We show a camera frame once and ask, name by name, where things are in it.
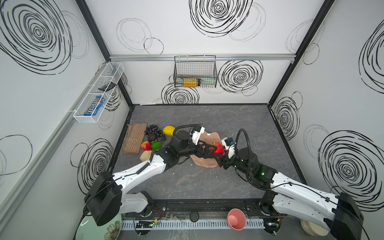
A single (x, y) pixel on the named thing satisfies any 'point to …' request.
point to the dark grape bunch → (153, 129)
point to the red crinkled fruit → (220, 149)
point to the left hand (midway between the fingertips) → (212, 146)
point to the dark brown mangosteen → (152, 137)
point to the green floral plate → (89, 230)
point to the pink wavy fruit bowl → (209, 137)
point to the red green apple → (146, 146)
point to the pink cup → (236, 219)
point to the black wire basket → (198, 71)
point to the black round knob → (194, 216)
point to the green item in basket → (208, 81)
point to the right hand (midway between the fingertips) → (216, 150)
